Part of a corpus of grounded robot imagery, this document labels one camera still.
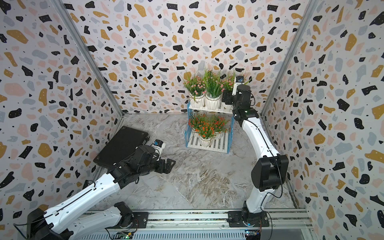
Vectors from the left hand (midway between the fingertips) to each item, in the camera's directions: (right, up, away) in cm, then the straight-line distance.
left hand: (170, 159), depth 76 cm
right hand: (+32, +37, +5) cm, 49 cm away
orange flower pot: (+18, +14, +14) cm, 27 cm away
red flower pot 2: (+29, +14, +19) cm, 37 cm away
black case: (-36, +6, +23) cm, 43 cm away
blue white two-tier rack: (+31, +5, +24) cm, 40 cm away
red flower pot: (+12, +21, +18) cm, 29 cm away
